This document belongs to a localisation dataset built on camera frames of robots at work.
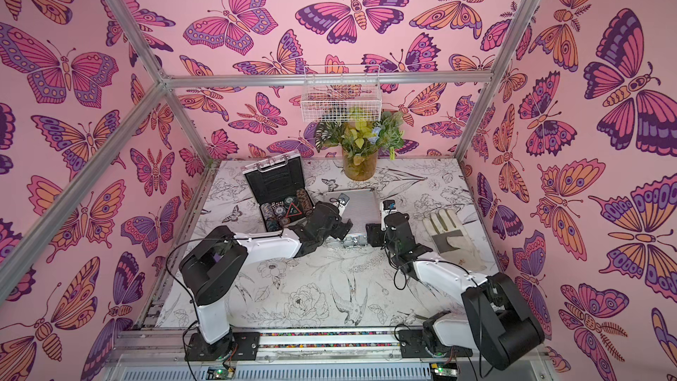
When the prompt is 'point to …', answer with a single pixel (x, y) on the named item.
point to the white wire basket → (345, 102)
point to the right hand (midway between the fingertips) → (376, 223)
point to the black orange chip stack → (305, 201)
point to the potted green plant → (361, 141)
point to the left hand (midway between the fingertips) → (341, 211)
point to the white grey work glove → (453, 242)
